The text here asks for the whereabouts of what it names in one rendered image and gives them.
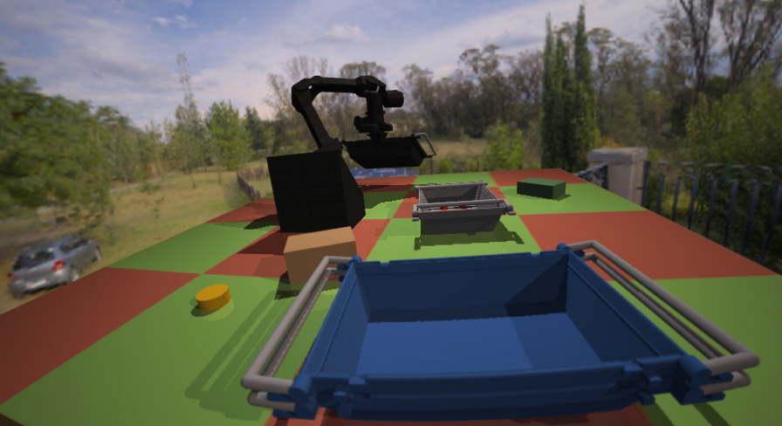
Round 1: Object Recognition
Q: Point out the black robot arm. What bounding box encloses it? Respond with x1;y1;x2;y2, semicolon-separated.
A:
291;75;404;154

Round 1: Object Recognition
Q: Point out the orange short cylinder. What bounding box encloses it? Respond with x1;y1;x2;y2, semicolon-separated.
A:
195;284;231;312

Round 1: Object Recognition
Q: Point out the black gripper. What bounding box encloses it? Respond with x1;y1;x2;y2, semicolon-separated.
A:
358;107;393;153

